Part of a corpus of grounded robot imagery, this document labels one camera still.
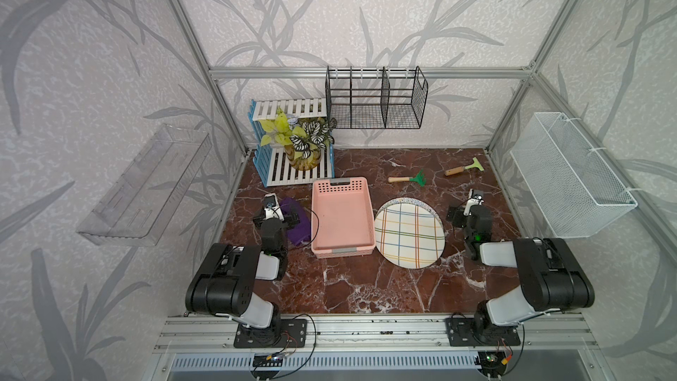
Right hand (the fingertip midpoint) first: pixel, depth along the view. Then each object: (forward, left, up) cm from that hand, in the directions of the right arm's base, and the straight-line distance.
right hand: (465, 203), depth 95 cm
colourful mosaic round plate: (+5, +20, -5) cm, 21 cm away
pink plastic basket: (-1, +45, -7) cm, 46 cm away
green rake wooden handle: (+16, +13, -5) cm, 21 cm away
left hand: (-2, +67, +5) cm, 67 cm away
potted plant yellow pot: (+14, +58, +20) cm, 62 cm away
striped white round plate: (-10, +21, -3) cm, 24 cm away
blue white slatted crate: (+25, +77, -4) cm, 81 cm away
